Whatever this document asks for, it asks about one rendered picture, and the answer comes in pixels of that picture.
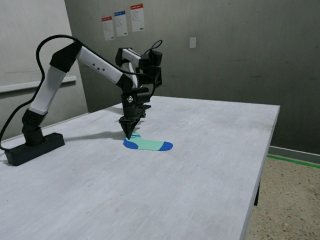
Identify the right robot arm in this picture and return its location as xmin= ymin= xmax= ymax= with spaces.
xmin=4 ymin=41 xmax=150 ymax=157

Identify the mint green and blue sock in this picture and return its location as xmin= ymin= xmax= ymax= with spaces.
xmin=123 ymin=132 xmax=173 ymax=151

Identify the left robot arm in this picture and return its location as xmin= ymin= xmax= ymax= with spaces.
xmin=115 ymin=47 xmax=163 ymax=110

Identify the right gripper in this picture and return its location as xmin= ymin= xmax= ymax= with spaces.
xmin=118 ymin=104 xmax=141 ymax=140

